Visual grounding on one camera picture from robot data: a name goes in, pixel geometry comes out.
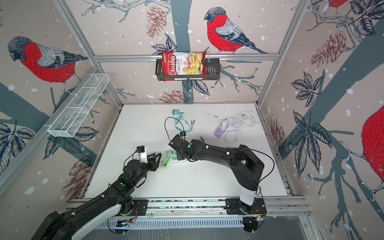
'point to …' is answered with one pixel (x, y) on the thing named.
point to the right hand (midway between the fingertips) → (180, 156)
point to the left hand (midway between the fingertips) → (158, 155)
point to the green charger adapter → (168, 154)
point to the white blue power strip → (173, 158)
